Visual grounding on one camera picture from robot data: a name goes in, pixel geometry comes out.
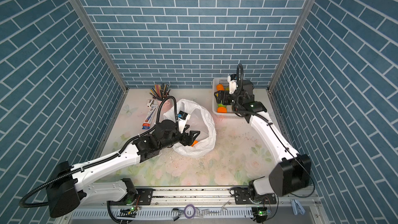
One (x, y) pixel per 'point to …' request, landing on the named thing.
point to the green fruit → (220, 105)
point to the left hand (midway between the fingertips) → (195, 130)
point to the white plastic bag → (199, 120)
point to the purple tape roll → (189, 211)
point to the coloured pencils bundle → (160, 92)
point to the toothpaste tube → (146, 125)
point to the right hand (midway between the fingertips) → (220, 90)
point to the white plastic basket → (230, 112)
